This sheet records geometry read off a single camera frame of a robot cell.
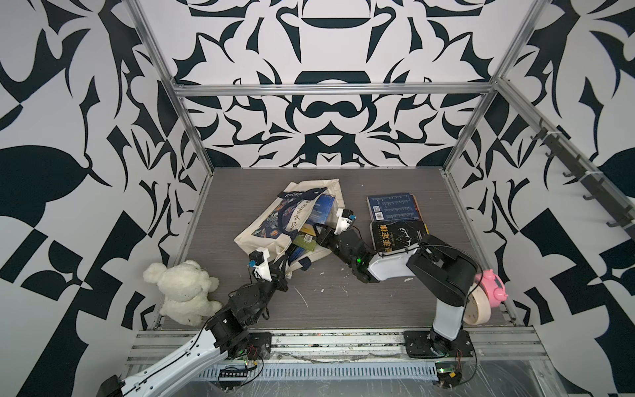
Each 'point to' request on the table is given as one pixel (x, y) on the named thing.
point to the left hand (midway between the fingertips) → (282, 252)
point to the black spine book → (396, 234)
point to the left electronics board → (232, 373)
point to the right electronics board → (449, 375)
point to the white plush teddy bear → (187, 288)
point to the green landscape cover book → (306, 241)
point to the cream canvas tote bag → (274, 227)
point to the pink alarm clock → (493, 286)
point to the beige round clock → (477, 308)
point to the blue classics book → (392, 207)
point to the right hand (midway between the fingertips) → (311, 221)
